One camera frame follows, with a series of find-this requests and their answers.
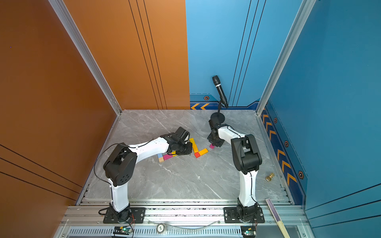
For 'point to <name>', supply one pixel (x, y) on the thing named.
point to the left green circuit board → (122, 230)
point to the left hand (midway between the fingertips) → (194, 149)
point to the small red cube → (197, 154)
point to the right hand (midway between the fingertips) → (212, 141)
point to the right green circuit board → (248, 231)
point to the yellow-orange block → (203, 151)
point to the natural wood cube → (161, 159)
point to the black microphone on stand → (219, 118)
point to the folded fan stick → (280, 224)
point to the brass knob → (268, 178)
